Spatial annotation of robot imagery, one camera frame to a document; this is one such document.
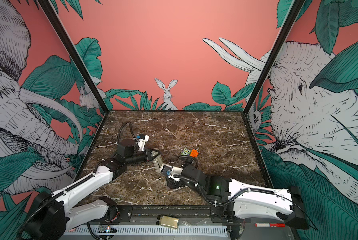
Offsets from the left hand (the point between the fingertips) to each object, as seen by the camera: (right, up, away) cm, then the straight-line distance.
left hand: (160, 151), depth 77 cm
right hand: (+6, -4, -11) cm, 13 cm away
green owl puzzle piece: (+14, -4, +19) cm, 24 cm away
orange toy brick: (+19, -4, +18) cm, 27 cm away
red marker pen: (+55, -35, -6) cm, 66 cm away
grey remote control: (-1, -5, -1) cm, 5 cm away
